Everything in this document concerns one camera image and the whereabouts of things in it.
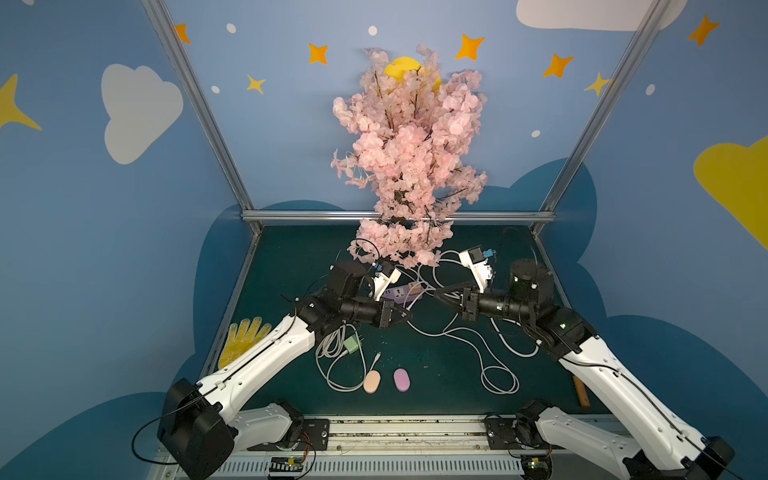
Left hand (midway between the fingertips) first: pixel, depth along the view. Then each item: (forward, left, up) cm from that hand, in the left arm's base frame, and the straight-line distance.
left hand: (413, 312), depth 70 cm
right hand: (+2, -6, +7) cm, 10 cm away
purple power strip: (+18, +2, -22) cm, 29 cm away
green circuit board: (-29, +30, -27) cm, 49 cm away
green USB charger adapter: (+1, +16, -23) cm, 28 cm away
